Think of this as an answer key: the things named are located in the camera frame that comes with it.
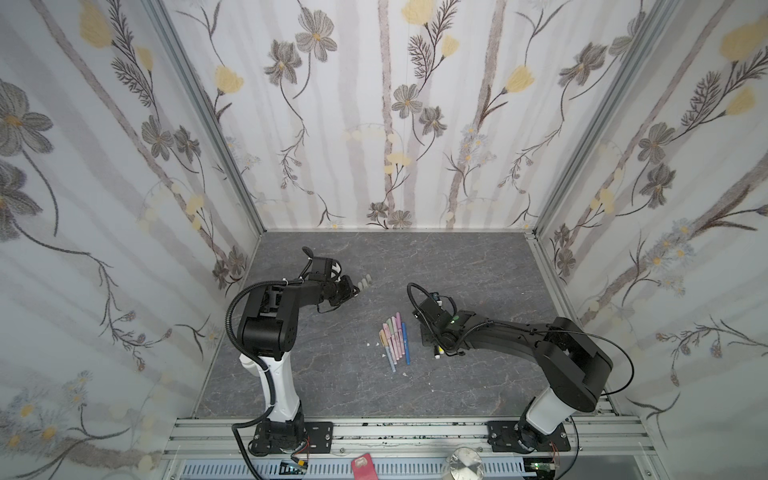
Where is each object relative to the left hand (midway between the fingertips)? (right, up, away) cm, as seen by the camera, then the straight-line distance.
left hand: (355, 281), depth 101 cm
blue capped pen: (+17, -19, -11) cm, 27 cm away
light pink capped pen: (+12, -17, -10) cm, 23 cm away
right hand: (+22, -12, -11) cm, 28 cm away
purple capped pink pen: (+15, -13, -8) cm, 21 cm away
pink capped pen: (+14, -17, -10) cm, 24 cm away
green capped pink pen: (+13, -17, -10) cm, 24 cm away
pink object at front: (+6, -42, -31) cm, 53 cm away
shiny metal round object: (+27, -33, -43) cm, 60 cm away
